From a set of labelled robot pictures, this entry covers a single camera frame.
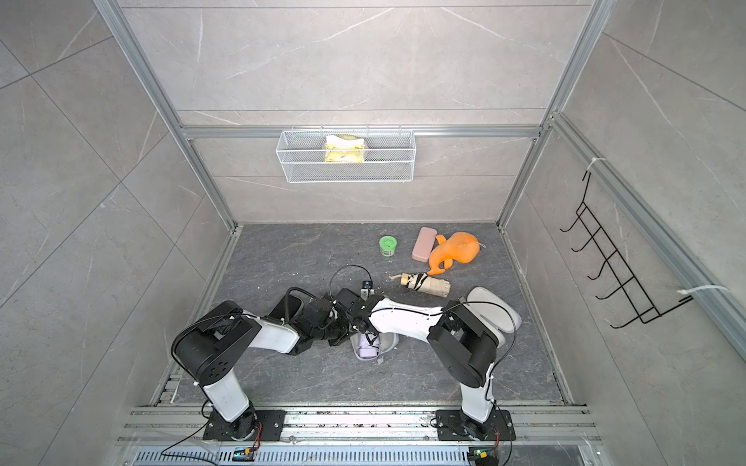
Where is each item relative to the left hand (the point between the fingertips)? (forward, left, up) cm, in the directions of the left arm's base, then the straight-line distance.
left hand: (367, 324), depth 90 cm
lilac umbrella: (-7, 0, +2) cm, 8 cm away
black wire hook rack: (-11, -60, +29) cm, 67 cm away
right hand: (+1, +1, 0) cm, 1 cm away
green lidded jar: (+30, -8, +3) cm, 31 cm away
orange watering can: (+27, -34, +4) cm, 44 cm away
